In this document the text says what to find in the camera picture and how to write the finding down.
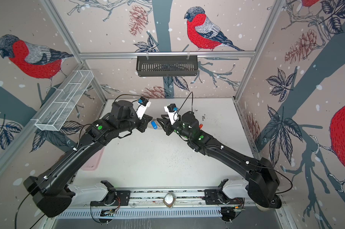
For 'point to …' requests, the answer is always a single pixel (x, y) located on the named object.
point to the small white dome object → (169, 200)
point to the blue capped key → (154, 124)
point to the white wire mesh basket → (64, 100)
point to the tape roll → (264, 209)
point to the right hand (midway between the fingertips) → (158, 119)
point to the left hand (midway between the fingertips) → (151, 117)
